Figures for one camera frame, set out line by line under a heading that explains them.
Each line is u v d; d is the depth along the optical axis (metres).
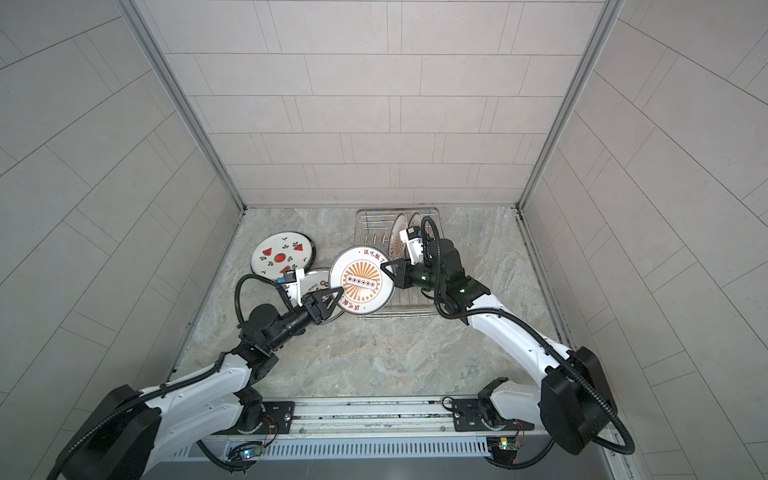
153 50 0.76
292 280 0.68
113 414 0.39
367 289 0.74
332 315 0.68
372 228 1.08
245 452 0.65
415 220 0.98
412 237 0.68
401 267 0.66
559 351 0.42
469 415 0.71
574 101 0.86
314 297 0.67
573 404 0.39
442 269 0.56
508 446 0.68
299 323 0.66
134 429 0.40
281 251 0.99
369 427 0.71
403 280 0.66
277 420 0.71
